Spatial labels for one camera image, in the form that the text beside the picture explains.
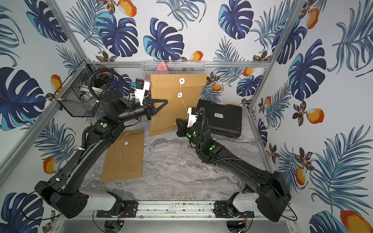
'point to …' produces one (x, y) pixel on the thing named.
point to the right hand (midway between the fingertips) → (176, 119)
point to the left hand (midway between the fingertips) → (166, 98)
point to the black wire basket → (75, 95)
